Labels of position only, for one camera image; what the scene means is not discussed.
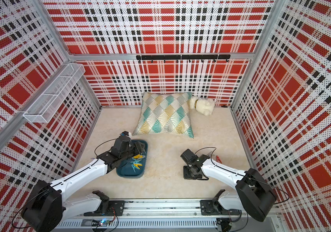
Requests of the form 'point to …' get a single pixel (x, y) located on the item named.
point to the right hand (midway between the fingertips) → (189, 175)
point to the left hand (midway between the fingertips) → (144, 146)
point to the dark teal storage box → (125, 170)
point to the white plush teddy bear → (204, 106)
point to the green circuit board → (103, 222)
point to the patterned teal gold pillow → (167, 112)
